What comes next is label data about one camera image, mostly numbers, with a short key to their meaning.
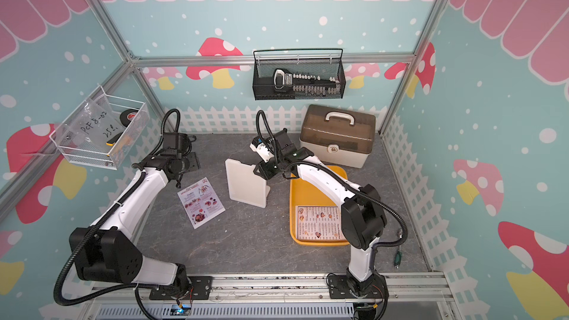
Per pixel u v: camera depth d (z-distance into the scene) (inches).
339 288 29.2
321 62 35.2
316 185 21.9
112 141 25.6
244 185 33.8
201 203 37.4
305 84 34.7
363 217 18.6
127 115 31.2
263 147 29.4
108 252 16.3
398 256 31.3
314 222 35.2
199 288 29.2
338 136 36.6
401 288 29.8
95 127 26.8
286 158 25.3
